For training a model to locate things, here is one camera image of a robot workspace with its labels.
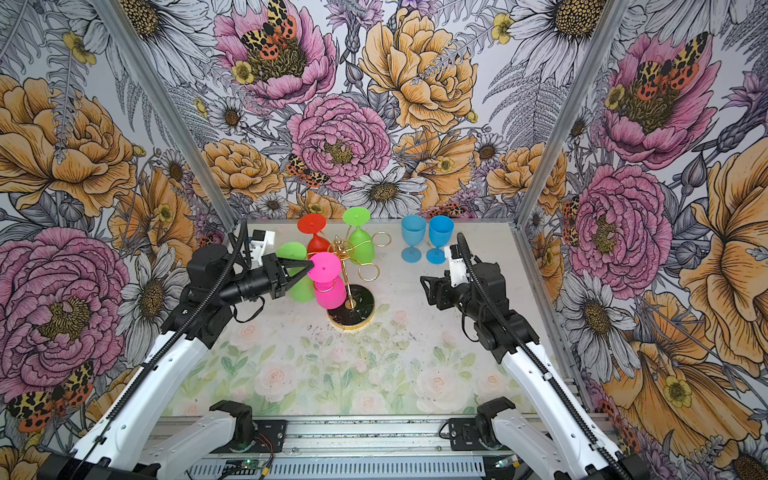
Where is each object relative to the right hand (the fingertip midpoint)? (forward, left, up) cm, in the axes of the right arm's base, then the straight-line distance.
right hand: (433, 285), depth 75 cm
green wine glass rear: (+9, +18, +6) cm, 21 cm away
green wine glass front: (+2, +33, -4) cm, 33 cm away
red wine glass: (+15, +31, +7) cm, 35 cm away
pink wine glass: (-4, +24, +7) cm, 25 cm away
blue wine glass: (+27, -6, -9) cm, 29 cm away
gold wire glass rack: (+7, +21, -21) cm, 31 cm away
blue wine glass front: (+27, +3, -8) cm, 29 cm away
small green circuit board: (-33, +45, -23) cm, 61 cm away
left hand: (-2, +27, +9) cm, 29 cm away
